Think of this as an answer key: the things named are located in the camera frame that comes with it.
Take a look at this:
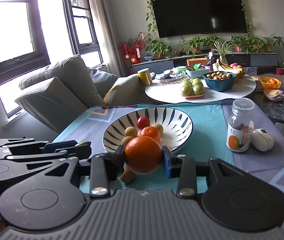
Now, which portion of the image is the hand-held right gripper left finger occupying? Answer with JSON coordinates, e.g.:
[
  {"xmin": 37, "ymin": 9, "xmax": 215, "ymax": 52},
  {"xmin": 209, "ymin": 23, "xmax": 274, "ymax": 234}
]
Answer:
[{"xmin": 42, "ymin": 145, "xmax": 125, "ymax": 197}]

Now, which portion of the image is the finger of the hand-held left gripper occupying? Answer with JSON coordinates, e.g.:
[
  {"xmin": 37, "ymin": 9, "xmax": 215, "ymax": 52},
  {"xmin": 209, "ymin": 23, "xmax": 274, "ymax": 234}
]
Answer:
[
  {"xmin": 5, "ymin": 146, "xmax": 92, "ymax": 172},
  {"xmin": 0, "ymin": 137, "xmax": 78, "ymax": 156}
]

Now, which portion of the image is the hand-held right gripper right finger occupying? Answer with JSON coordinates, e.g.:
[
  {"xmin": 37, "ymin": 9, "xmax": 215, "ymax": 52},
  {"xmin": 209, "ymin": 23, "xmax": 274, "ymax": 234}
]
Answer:
[{"xmin": 161, "ymin": 145, "xmax": 236, "ymax": 197}]

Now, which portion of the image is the large orange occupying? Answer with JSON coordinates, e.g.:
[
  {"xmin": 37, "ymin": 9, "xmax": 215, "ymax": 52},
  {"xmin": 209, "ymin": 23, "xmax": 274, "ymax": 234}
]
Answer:
[
  {"xmin": 139, "ymin": 126, "xmax": 162, "ymax": 143},
  {"xmin": 124, "ymin": 136, "xmax": 163, "ymax": 175}
]

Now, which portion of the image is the black striped white bowl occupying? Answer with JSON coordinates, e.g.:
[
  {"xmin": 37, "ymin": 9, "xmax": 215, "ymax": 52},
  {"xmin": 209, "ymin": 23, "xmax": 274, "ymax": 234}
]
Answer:
[{"xmin": 102, "ymin": 107, "xmax": 194, "ymax": 154}]

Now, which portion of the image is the red tomato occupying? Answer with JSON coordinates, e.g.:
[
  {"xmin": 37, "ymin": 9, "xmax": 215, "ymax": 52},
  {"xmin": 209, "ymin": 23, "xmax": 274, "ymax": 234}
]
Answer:
[{"xmin": 136, "ymin": 117, "xmax": 151, "ymax": 130}]

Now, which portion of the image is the blue patterned tablecloth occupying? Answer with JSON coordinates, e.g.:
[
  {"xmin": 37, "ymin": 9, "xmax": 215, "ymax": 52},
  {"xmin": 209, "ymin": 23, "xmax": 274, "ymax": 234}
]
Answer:
[{"xmin": 52, "ymin": 99, "xmax": 284, "ymax": 230}]

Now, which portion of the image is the grey sofa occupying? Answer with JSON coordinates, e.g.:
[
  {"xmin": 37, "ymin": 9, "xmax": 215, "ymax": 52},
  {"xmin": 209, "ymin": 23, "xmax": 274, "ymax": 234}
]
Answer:
[{"xmin": 15, "ymin": 54, "xmax": 155, "ymax": 133}]

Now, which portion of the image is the pink tray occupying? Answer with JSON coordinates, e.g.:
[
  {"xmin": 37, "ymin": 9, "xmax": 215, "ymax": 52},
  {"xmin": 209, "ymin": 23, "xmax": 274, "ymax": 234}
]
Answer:
[{"xmin": 181, "ymin": 93, "xmax": 205, "ymax": 99}]

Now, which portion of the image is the grey throw pillow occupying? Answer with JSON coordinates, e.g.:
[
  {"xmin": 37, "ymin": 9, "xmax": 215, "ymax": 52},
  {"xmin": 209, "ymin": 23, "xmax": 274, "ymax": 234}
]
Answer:
[{"xmin": 88, "ymin": 67, "xmax": 119, "ymax": 100}]

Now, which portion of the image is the glass jar with orange label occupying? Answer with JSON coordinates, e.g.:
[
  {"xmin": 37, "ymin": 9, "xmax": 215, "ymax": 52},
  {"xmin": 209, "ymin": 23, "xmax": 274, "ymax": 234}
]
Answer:
[{"xmin": 226, "ymin": 99, "xmax": 256, "ymax": 153}]

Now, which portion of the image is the beige pillow with yellow trim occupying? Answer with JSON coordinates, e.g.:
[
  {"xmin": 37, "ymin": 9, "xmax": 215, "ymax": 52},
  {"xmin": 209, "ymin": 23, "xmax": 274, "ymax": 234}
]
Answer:
[{"xmin": 104, "ymin": 74, "xmax": 142, "ymax": 105}]

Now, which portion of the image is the glass dish of snacks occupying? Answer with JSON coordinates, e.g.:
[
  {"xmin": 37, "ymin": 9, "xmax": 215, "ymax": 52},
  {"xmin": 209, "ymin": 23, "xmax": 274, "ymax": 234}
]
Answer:
[{"xmin": 156, "ymin": 71, "xmax": 186, "ymax": 83}]

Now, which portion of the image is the white round table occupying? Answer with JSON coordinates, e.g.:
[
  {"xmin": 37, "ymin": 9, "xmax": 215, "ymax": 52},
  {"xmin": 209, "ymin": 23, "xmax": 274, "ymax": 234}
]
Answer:
[{"xmin": 145, "ymin": 74, "xmax": 257, "ymax": 105}]

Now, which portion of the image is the yellow can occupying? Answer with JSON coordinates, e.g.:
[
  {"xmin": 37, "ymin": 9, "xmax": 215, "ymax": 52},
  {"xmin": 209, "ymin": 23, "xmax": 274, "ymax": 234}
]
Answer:
[{"xmin": 137, "ymin": 68, "xmax": 153, "ymax": 87}]

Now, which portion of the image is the teal basket of snacks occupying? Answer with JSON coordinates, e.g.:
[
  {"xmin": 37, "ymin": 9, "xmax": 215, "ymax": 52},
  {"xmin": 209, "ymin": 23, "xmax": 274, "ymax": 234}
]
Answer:
[{"xmin": 185, "ymin": 65, "xmax": 210, "ymax": 78}]

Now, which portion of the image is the blue fruit bowl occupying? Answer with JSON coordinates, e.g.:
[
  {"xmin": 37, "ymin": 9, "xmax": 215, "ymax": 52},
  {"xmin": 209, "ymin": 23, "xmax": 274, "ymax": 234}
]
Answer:
[{"xmin": 202, "ymin": 71, "xmax": 237, "ymax": 92}]

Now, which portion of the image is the white oval gadget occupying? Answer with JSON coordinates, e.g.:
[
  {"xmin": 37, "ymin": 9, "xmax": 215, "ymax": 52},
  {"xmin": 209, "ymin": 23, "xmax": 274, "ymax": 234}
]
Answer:
[{"xmin": 251, "ymin": 128, "xmax": 275, "ymax": 152}]

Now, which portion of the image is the grey television cabinet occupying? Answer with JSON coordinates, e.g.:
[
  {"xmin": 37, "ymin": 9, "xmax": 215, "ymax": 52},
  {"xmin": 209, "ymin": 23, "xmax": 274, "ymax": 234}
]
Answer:
[{"xmin": 131, "ymin": 52, "xmax": 279, "ymax": 75}]

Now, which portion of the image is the pile of longans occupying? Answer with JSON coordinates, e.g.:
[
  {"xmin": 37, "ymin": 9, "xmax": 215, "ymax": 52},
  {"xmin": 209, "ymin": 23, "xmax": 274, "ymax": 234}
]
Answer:
[{"xmin": 206, "ymin": 71, "xmax": 232, "ymax": 80}]

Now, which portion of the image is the orange box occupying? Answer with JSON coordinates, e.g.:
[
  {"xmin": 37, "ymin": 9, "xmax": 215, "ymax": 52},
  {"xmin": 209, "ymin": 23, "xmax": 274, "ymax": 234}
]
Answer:
[{"xmin": 186, "ymin": 58, "xmax": 208, "ymax": 67}]

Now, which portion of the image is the bunch of bananas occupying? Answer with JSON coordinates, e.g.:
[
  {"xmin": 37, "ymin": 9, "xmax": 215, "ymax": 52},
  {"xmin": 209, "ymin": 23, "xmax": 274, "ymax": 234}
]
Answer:
[{"xmin": 212, "ymin": 59, "xmax": 245, "ymax": 78}]

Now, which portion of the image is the green potted plant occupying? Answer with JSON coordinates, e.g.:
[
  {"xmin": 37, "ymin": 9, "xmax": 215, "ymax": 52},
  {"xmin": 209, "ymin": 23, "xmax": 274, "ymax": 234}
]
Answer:
[
  {"xmin": 187, "ymin": 37, "xmax": 205, "ymax": 54},
  {"xmin": 229, "ymin": 35, "xmax": 247, "ymax": 53},
  {"xmin": 263, "ymin": 34, "xmax": 276, "ymax": 53},
  {"xmin": 147, "ymin": 39, "xmax": 172, "ymax": 59},
  {"xmin": 247, "ymin": 37, "xmax": 265, "ymax": 53},
  {"xmin": 203, "ymin": 35, "xmax": 220, "ymax": 50}
]

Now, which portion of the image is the red decorative plant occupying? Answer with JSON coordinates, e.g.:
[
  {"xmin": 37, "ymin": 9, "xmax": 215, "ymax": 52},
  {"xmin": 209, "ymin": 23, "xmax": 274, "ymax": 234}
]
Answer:
[{"xmin": 117, "ymin": 32, "xmax": 151, "ymax": 64}]

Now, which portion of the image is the narrow dark framed window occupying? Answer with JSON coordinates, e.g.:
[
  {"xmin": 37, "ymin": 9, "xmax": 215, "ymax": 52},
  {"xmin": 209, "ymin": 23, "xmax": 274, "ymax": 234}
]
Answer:
[{"xmin": 60, "ymin": 0, "xmax": 103, "ymax": 68}]

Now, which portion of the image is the spider plant in vase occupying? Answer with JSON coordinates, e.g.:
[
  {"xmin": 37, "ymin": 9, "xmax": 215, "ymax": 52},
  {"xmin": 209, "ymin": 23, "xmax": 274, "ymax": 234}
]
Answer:
[{"xmin": 211, "ymin": 40, "xmax": 235, "ymax": 65}]

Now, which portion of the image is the beige curtain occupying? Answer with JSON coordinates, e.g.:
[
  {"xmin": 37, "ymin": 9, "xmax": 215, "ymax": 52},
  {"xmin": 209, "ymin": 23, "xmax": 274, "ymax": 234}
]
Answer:
[{"xmin": 85, "ymin": 0, "xmax": 122, "ymax": 77}]

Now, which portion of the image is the pink dish of snacks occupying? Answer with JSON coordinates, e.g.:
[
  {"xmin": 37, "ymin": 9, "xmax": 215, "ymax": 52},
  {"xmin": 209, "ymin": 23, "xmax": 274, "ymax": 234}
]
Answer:
[{"xmin": 263, "ymin": 89, "xmax": 284, "ymax": 102}]

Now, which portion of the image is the orange plastic basket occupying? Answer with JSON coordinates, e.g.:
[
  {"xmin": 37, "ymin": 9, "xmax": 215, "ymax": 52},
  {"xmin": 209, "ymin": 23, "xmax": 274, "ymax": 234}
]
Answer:
[{"xmin": 259, "ymin": 77, "xmax": 282, "ymax": 90}]

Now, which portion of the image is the large dark framed window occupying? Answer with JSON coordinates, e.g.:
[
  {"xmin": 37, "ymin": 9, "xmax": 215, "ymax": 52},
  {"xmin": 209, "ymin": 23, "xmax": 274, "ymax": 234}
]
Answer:
[{"xmin": 0, "ymin": 0, "xmax": 51, "ymax": 80}]

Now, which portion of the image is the black wall television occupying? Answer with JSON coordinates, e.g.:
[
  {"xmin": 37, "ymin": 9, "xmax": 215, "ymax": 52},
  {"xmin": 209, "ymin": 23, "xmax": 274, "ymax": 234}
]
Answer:
[{"xmin": 149, "ymin": 0, "xmax": 248, "ymax": 39}]

